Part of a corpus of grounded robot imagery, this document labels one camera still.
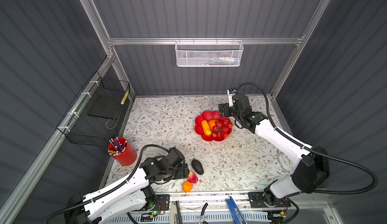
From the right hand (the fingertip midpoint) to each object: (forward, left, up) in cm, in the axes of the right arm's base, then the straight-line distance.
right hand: (228, 104), depth 83 cm
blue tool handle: (-47, -1, -23) cm, 52 cm away
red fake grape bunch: (-6, +2, -16) cm, 17 cm away
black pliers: (-51, +15, -23) cm, 58 cm away
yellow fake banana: (-3, +12, -20) cm, 23 cm away
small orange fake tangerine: (-37, +23, -21) cm, 48 cm away
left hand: (-32, +24, -16) cm, 43 cm away
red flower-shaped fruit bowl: (+9, +10, -22) cm, 26 cm away
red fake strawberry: (-33, +20, -21) cm, 44 cm away
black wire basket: (-12, +67, +6) cm, 69 cm away
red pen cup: (-24, +55, -7) cm, 60 cm away
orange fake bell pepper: (0, +8, -18) cm, 20 cm away
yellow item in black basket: (0, +57, +5) cm, 57 cm away
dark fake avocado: (-27, +18, -20) cm, 38 cm away
